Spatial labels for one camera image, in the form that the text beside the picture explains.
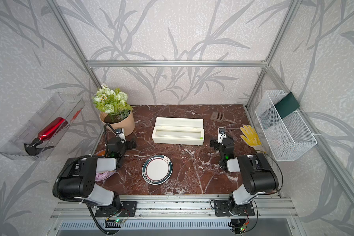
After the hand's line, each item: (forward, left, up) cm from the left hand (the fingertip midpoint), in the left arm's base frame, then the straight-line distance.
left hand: (127, 136), depth 94 cm
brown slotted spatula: (+21, -65, -4) cm, 68 cm away
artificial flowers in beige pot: (+6, +4, +19) cm, 20 cm away
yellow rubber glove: (+4, -84, -5) cm, 84 cm away
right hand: (+1, -61, +2) cm, 61 cm away
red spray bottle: (-22, +25, +27) cm, 43 cm away
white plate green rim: (-19, -21, -5) cm, 29 cm away
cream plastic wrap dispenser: (+4, -34, +1) cm, 34 cm away
